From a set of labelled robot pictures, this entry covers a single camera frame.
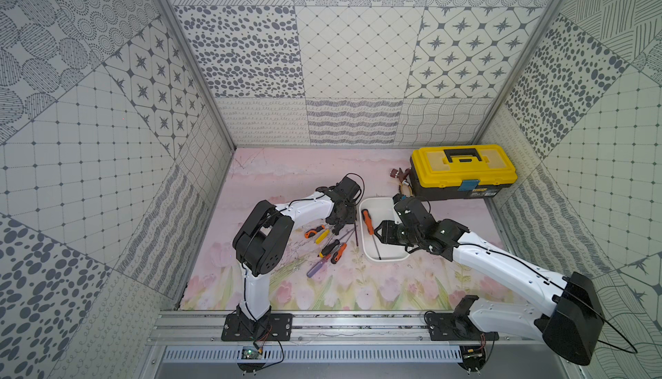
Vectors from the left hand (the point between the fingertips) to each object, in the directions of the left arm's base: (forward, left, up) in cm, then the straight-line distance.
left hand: (349, 214), depth 94 cm
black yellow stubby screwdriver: (-11, +7, -4) cm, 14 cm away
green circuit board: (-42, +27, -6) cm, 51 cm away
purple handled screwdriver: (-19, +11, -4) cm, 22 cm away
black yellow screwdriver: (-7, -3, -4) cm, 8 cm away
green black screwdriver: (-10, +4, -3) cm, 11 cm away
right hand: (-12, -10, +9) cm, 18 cm away
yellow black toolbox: (+11, -40, +12) cm, 43 cm away
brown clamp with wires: (+20, -23, -1) cm, 30 cm away
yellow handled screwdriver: (-8, +10, -3) cm, 13 cm away
